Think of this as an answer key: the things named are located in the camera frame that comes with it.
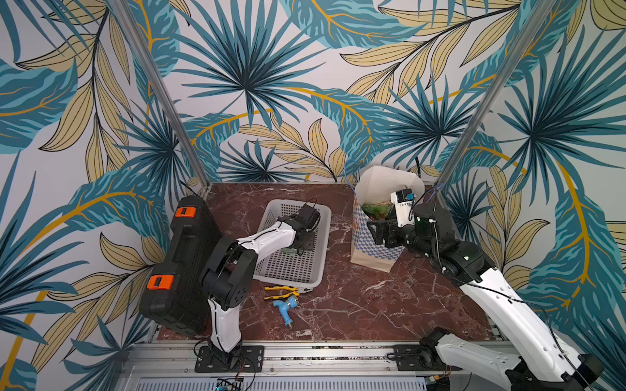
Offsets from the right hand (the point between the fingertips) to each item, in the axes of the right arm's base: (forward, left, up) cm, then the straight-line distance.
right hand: (381, 220), depth 70 cm
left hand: (+8, +23, -25) cm, 35 cm away
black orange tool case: (-20, +53, -3) cm, 57 cm away
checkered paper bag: (+27, -6, -13) cm, 30 cm away
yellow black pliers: (-9, +26, -29) cm, 40 cm away
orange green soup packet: (+7, +28, -27) cm, 40 cm away
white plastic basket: (+1, +30, -29) cm, 42 cm away
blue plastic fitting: (-14, +30, -28) cm, 43 cm away
